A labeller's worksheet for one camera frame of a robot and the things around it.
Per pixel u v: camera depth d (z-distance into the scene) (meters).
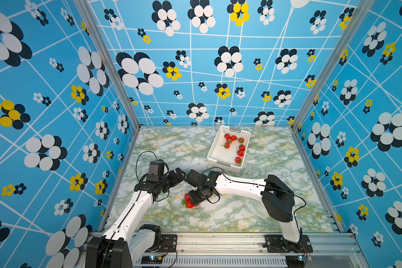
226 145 1.05
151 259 0.72
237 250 0.72
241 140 1.08
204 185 0.63
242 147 1.05
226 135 1.12
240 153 1.02
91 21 0.72
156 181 0.64
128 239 0.42
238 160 0.99
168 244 0.73
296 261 0.69
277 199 0.48
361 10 0.69
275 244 0.73
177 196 0.89
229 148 1.08
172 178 0.74
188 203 0.84
